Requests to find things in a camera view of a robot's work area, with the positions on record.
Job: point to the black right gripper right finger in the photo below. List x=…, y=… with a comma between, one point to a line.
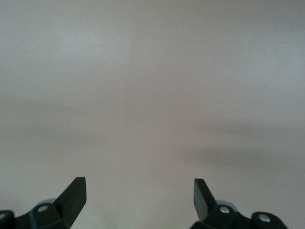
x=207, y=205

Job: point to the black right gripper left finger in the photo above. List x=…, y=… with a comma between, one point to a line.
x=69, y=202

